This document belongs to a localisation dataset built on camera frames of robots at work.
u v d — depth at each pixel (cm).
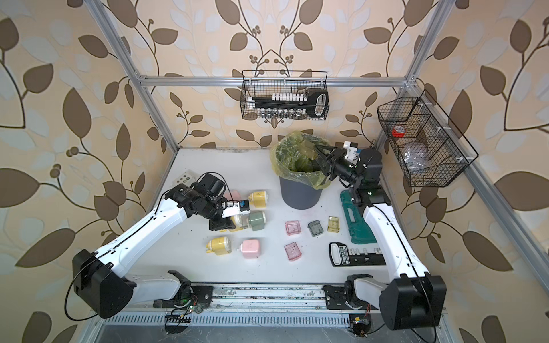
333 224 93
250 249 79
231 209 67
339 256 83
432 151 72
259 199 91
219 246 79
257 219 86
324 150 65
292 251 85
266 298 75
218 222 67
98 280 39
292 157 83
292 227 91
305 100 83
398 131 81
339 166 63
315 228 91
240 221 75
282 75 91
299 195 100
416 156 73
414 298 38
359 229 86
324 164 64
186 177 105
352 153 69
